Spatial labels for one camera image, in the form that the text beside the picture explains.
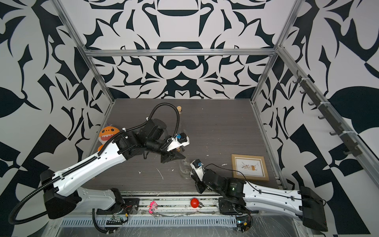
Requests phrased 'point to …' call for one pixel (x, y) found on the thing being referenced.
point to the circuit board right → (242, 225)
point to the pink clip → (153, 206)
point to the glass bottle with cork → (185, 169)
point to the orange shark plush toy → (105, 134)
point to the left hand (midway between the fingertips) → (182, 150)
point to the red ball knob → (194, 202)
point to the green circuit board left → (116, 220)
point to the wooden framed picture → (253, 168)
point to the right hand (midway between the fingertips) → (190, 174)
